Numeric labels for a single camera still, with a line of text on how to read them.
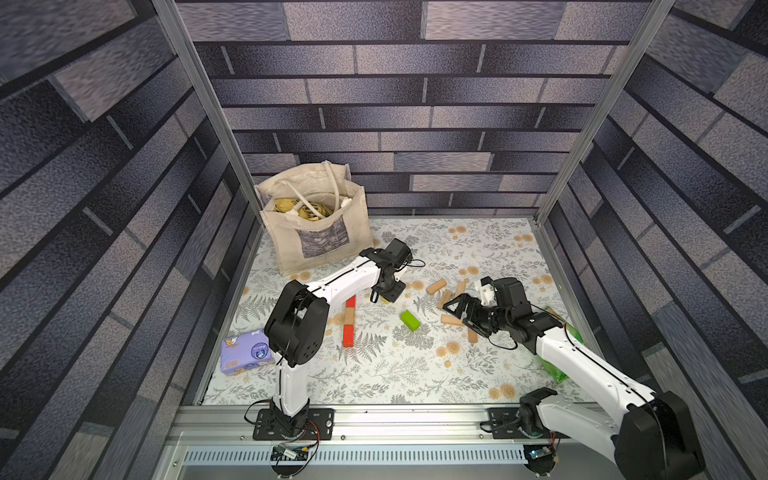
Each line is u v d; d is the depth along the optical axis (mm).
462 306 738
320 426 737
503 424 740
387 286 779
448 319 910
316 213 895
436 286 1004
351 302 926
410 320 919
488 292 765
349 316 915
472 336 872
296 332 495
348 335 888
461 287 1000
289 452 710
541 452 729
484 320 714
